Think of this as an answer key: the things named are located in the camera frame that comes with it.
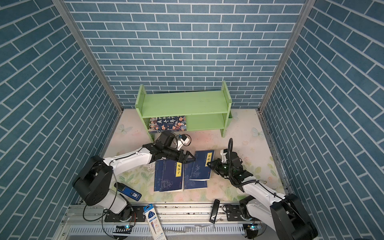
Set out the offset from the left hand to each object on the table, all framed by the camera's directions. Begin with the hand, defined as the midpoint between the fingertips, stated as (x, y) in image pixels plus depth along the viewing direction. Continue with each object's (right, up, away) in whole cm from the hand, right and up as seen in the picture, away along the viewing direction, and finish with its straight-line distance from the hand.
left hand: (190, 158), depth 81 cm
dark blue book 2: (-20, -6, +8) cm, 22 cm away
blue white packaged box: (-17, -28, -12) cm, 35 cm away
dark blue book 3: (0, -15, +2) cm, 15 cm away
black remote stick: (+12, -23, -9) cm, 28 cm away
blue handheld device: (-33, -16, -4) cm, 37 cm away
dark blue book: (+5, -7, +3) cm, 9 cm away
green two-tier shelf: (+8, +27, +2) cm, 28 cm away
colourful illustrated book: (-11, +19, +12) cm, 25 cm away
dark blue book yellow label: (-11, -11, +4) cm, 16 cm away
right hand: (+8, -3, +2) cm, 9 cm away
